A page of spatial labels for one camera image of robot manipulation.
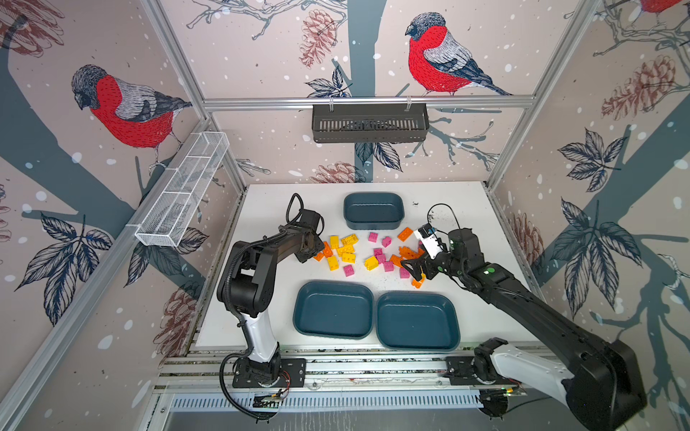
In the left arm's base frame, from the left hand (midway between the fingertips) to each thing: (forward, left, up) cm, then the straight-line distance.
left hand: (316, 248), depth 98 cm
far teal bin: (+19, -21, -1) cm, 29 cm away
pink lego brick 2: (+5, -22, -1) cm, 23 cm away
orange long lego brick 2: (-2, -35, -1) cm, 35 cm away
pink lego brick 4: (-3, -24, 0) cm, 24 cm away
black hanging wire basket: (+41, -21, +27) cm, 53 cm away
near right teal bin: (-26, -34, -1) cm, 43 cm away
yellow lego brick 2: (-2, -12, -1) cm, 12 cm away
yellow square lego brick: (-6, -21, -1) cm, 21 cm away
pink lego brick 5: (-8, -27, -1) cm, 28 cm away
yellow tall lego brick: (+3, -6, -1) cm, 7 cm away
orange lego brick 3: (-14, -36, -1) cm, 38 cm away
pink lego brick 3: (+3, -27, -1) cm, 27 cm away
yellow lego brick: (-5, -7, -1) cm, 9 cm away
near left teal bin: (-22, -5, -2) cm, 23 cm away
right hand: (-11, -32, +13) cm, 36 cm away
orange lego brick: (-3, -1, -2) cm, 4 cm away
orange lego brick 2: (-4, -30, -2) cm, 31 cm away
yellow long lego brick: (+4, -13, 0) cm, 13 cm away
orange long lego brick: (0, -4, -1) cm, 4 cm away
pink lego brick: (-9, -12, 0) cm, 15 cm away
